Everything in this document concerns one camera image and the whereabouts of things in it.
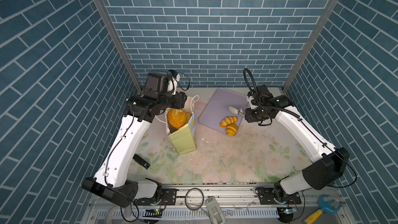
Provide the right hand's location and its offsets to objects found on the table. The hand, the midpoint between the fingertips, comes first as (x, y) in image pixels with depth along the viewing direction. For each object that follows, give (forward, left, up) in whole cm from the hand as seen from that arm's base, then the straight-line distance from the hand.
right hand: (247, 115), depth 80 cm
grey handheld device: (-41, +15, -18) cm, 47 cm away
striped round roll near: (0, +7, -17) cm, 18 cm away
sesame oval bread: (-7, +35, +3) cm, 36 cm away
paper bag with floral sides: (-16, +31, -1) cm, 35 cm away
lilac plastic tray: (+19, +15, -20) cm, 31 cm away
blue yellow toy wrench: (-35, -36, -19) cm, 54 cm away
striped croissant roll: (+8, +8, -17) cm, 21 cm away
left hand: (-3, +32, +16) cm, 36 cm away
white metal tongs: (+6, +6, -5) cm, 9 cm away
